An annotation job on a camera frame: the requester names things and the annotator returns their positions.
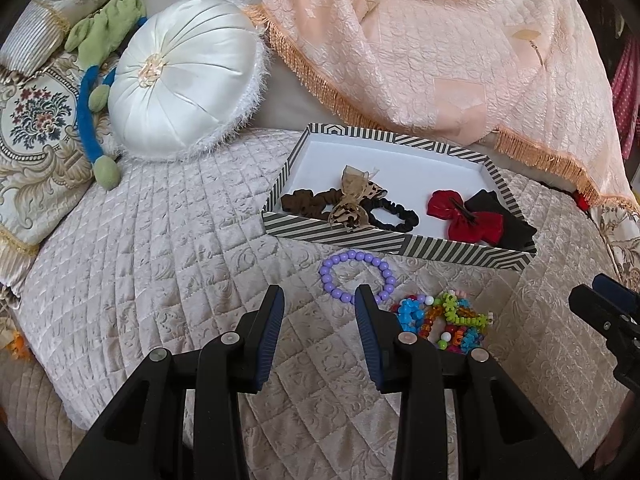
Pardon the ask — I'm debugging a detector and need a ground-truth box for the orange rainbow bead bracelet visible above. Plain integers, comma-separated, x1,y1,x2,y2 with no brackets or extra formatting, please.
416,303,452,340

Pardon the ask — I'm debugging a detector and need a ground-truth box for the purple bead bracelet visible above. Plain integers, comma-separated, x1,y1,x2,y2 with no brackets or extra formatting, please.
318,249,397,306

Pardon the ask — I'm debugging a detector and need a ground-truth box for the green flower bead bracelet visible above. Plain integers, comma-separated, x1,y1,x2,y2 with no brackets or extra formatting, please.
432,288,494,331

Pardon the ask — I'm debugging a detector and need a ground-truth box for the multicolour round bead bracelet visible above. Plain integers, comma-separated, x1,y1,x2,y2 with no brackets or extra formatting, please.
437,326,484,356

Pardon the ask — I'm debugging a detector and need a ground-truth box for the black scrunchie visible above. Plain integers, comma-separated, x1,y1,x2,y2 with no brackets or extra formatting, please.
360,197,420,233

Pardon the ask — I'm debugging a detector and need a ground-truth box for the black fabric hair accessory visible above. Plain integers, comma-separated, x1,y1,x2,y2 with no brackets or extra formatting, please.
464,190,537,252

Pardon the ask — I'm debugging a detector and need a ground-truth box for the red satin hair bow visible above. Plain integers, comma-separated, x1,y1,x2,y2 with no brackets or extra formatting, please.
426,190,503,246

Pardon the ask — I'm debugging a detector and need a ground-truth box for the leopard print hair bow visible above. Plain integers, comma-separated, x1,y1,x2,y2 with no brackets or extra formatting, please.
328,166,387,232

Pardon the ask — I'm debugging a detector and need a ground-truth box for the small red object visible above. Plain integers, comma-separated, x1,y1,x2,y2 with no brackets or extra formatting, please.
572,191,590,212

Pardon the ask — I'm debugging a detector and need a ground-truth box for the quilted cream bedspread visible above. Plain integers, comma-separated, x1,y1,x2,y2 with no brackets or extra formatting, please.
0,127,637,480

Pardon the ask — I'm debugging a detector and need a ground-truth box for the striped white tray box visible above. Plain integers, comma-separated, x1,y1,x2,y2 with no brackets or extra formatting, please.
262,124,537,271

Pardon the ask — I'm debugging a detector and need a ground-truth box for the brown scrunchie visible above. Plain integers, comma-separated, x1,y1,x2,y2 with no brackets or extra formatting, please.
280,188,343,221

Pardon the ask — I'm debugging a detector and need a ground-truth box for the orange small object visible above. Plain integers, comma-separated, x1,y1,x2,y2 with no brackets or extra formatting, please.
4,332,32,361

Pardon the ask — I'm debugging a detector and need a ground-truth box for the round white satin cushion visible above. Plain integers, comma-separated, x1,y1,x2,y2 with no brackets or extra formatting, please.
107,0,268,162

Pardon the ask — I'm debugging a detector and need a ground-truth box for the floral embroidered square pillow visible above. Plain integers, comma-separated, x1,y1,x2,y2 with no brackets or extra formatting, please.
1,52,122,297

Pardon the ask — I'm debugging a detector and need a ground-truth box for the hanging clothes background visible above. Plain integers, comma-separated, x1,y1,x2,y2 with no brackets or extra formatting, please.
594,9,639,160

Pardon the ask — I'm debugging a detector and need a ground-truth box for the pink fringed blanket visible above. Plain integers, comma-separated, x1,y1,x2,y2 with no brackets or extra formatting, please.
246,0,638,210

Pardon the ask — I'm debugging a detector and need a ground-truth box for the green blue plush toy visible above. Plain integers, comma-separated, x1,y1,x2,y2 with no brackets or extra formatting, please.
64,0,146,191

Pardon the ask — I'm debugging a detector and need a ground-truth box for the beige striped bolster pillow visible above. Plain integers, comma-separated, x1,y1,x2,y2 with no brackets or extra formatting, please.
1,0,107,77

